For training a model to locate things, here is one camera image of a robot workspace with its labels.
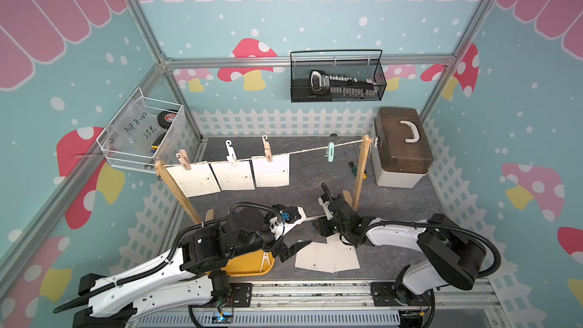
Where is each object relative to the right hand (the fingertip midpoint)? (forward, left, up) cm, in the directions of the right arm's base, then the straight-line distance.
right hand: (316, 222), depth 89 cm
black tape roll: (+26, +54, +32) cm, 68 cm away
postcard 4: (-12, +1, -3) cm, 12 cm away
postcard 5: (-12, -10, -2) cm, 16 cm away
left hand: (-13, +6, +24) cm, 28 cm away
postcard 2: (-1, +24, +33) cm, 41 cm away
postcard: (-2, +33, +34) cm, 48 cm away
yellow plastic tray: (-14, +26, -4) cm, 30 cm away
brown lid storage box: (+28, -37, +12) cm, 48 cm away
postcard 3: (0, +13, +34) cm, 36 cm away
